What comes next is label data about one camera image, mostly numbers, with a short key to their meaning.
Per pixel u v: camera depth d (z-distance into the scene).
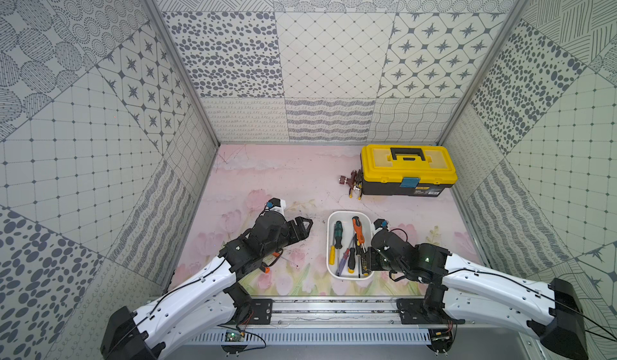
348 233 0.91
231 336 0.71
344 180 1.04
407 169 0.90
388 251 0.57
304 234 0.67
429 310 0.65
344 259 0.84
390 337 0.70
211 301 0.60
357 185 1.04
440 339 0.73
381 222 0.71
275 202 0.70
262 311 0.74
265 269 0.81
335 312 0.76
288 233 0.67
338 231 0.89
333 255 0.84
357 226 0.84
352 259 0.84
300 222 0.69
